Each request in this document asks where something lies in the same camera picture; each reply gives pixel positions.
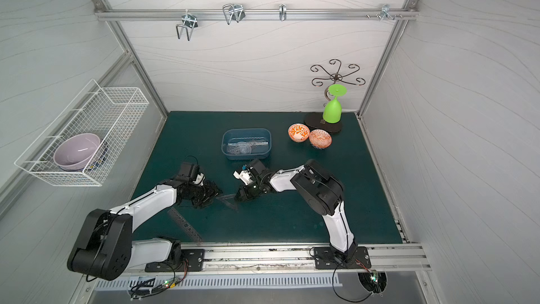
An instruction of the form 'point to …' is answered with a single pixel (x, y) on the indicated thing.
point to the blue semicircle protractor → (242, 148)
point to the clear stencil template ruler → (257, 148)
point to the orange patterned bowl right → (320, 138)
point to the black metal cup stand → (316, 120)
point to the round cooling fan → (375, 281)
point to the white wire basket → (106, 112)
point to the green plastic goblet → (332, 110)
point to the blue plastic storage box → (230, 135)
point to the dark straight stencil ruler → (188, 228)
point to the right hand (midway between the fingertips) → (235, 199)
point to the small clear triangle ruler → (230, 199)
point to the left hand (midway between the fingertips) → (219, 195)
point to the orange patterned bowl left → (298, 132)
